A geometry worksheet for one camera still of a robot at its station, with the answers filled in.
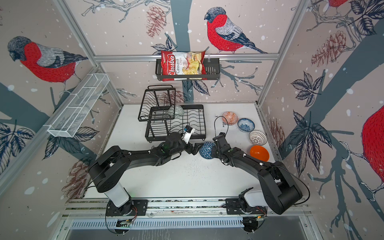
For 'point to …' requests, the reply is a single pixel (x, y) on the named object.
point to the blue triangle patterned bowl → (205, 150)
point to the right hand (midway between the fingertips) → (213, 152)
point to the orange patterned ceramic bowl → (229, 118)
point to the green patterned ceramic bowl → (176, 111)
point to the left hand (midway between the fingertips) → (198, 140)
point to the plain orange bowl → (260, 153)
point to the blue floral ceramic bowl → (245, 125)
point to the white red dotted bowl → (258, 137)
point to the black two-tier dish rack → (164, 117)
